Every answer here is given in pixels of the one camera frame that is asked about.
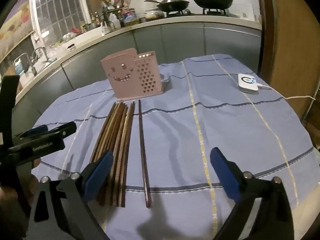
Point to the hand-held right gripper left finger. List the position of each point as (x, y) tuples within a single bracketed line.
[(98, 173)]

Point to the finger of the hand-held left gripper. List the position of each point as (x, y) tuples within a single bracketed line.
[(37, 130), (60, 131)]

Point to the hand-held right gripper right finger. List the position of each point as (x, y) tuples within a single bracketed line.
[(225, 173)]

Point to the bundle of wooden chopsticks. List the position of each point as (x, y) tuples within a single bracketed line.
[(120, 135)]

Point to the dark wooden chopstick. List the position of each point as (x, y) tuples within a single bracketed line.
[(143, 155)]

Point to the pink smiley utensil holder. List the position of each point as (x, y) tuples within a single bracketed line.
[(120, 67)]

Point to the person's left hand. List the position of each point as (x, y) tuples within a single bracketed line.
[(35, 165)]

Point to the white and blue container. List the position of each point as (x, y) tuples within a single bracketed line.
[(21, 63)]

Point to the blue checkered tablecloth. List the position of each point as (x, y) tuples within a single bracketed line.
[(200, 130)]

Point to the steel faucet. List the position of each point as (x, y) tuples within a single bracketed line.
[(40, 57)]

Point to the printed window blind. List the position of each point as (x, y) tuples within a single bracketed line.
[(15, 27)]

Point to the white square device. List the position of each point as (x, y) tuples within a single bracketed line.
[(247, 83)]

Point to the barred window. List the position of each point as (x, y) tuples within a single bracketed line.
[(58, 7)]

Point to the small white bottle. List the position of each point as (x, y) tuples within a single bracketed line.
[(104, 28)]

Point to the row of sauce bottles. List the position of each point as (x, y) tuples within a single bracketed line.
[(93, 22)]

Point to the white plastic jug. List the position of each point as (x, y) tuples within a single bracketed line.
[(114, 22)]

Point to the cooking oil bottle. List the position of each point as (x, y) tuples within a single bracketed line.
[(130, 17)]

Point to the cluttered spice rack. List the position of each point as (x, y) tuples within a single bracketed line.
[(116, 3)]

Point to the grey kitchen cabinets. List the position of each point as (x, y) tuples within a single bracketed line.
[(175, 42)]

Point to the wooden door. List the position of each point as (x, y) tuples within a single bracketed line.
[(290, 42)]

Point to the pot with glass lid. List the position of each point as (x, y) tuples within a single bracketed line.
[(153, 14)]

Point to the white kitchen countertop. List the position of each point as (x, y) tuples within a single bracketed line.
[(175, 21)]

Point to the gas stove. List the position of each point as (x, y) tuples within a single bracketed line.
[(200, 13)]

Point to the black wok with steel lid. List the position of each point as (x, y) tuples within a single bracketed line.
[(173, 4)]

